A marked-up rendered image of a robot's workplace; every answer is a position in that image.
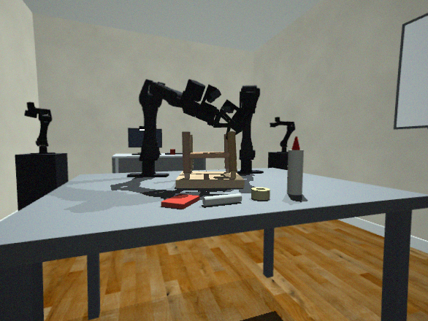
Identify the beige roll of masking tape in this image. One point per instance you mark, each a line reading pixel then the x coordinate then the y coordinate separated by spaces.
pixel 260 193

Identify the red flat block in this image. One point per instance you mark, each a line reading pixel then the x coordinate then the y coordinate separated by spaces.
pixel 180 201

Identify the tan wooden stool seat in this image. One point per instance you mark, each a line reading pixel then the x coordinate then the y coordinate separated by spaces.
pixel 210 179

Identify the brown wooden stool legs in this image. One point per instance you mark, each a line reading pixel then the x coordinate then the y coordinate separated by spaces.
pixel 230 154

